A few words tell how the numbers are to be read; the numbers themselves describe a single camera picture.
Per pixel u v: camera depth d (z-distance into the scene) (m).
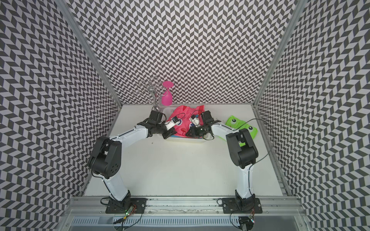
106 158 0.48
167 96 1.00
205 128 0.75
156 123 0.75
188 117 0.99
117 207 0.67
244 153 0.52
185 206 0.75
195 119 0.89
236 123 1.02
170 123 0.81
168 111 1.04
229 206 0.74
